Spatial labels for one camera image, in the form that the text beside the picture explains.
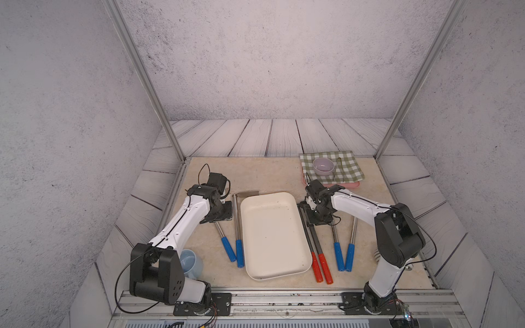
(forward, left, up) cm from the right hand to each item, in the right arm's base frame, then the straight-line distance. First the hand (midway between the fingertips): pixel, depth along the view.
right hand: (313, 223), depth 90 cm
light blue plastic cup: (-19, +47, +5) cm, 51 cm away
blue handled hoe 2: (-10, -14, -3) cm, 18 cm away
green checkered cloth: (+35, -23, -3) cm, 42 cm away
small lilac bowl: (+33, -10, 0) cm, 35 cm away
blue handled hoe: (-10, -9, -2) cm, 14 cm away
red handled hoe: (-13, 0, -3) cm, 13 cm away
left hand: (-1, +35, +8) cm, 36 cm away
